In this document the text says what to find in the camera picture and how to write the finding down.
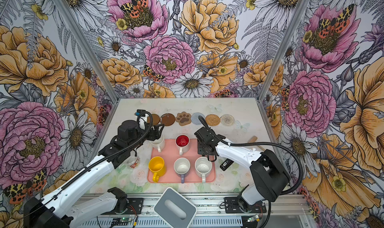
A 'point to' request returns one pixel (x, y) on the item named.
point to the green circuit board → (120, 221)
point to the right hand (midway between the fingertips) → (204, 153)
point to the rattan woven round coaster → (212, 119)
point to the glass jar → (133, 162)
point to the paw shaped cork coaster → (183, 118)
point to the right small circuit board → (254, 218)
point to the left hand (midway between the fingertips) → (157, 128)
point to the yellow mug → (157, 165)
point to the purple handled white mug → (182, 166)
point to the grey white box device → (174, 210)
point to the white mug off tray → (158, 144)
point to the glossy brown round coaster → (167, 119)
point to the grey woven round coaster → (195, 119)
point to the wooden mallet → (253, 139)
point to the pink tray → (169, 154)
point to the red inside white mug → (182, 142)
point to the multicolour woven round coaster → (227, 119)
